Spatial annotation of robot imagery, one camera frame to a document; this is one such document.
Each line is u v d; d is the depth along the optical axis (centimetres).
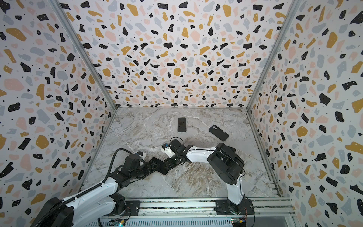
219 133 106
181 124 110
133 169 68
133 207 73
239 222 72
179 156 70
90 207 48
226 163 49
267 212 74
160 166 84
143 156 82
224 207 73
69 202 44
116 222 70
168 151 83
